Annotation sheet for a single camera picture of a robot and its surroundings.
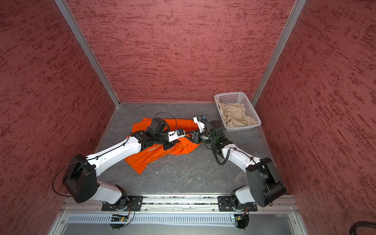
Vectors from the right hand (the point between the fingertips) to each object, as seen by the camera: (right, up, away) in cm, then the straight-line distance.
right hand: (184, 137), depth 79 cm
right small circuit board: (+27, -40, -7) cm, 49 cm away
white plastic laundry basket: (+40, +27, +39) cm, 62 cm away
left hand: (-4, -3, +4) cm, 6 cm away
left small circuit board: (-34, -41, -6) cm, 53 cm away
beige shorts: (+37, +13, +31) cm, 50 cm away
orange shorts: (-27, -15, +8) cm, 32 cm away
